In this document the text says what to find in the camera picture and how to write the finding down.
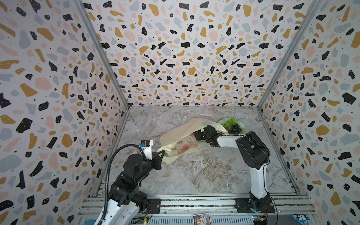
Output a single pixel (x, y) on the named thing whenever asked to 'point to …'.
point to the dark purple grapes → (235, 129)
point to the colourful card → (201, 219)
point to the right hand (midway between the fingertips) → (197, 132)
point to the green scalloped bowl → (240, 123)
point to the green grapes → (228, 123)
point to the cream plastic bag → (182, 138)
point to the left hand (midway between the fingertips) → (166, 151)
